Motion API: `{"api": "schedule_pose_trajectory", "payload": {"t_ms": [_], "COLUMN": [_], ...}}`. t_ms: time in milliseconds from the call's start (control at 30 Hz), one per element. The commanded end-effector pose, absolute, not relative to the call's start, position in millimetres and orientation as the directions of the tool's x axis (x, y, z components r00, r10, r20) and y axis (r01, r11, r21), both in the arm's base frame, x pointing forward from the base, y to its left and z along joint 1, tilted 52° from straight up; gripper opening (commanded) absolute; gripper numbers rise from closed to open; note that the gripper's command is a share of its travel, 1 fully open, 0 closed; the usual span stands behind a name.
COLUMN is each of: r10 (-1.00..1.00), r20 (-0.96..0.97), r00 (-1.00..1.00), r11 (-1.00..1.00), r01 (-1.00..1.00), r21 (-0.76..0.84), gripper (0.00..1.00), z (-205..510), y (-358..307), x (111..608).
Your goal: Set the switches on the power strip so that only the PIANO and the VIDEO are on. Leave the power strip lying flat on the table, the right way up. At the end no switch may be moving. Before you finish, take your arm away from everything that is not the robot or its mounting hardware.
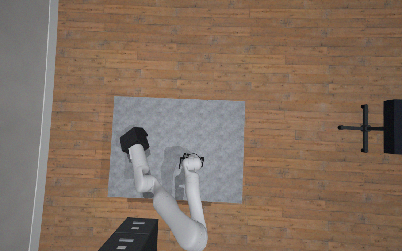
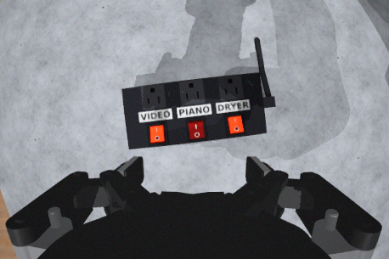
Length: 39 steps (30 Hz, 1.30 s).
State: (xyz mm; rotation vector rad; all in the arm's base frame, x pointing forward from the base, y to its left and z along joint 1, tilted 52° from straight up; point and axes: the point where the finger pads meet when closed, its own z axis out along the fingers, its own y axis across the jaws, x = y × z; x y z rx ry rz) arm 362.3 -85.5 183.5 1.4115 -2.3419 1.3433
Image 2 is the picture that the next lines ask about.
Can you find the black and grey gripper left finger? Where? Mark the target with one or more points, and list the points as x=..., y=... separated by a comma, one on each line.
x=52, y=214

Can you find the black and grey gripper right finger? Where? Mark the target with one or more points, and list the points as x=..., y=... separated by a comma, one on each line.
x=337, y=224

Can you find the black power strip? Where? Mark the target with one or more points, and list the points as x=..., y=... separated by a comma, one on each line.
x=197, y=110

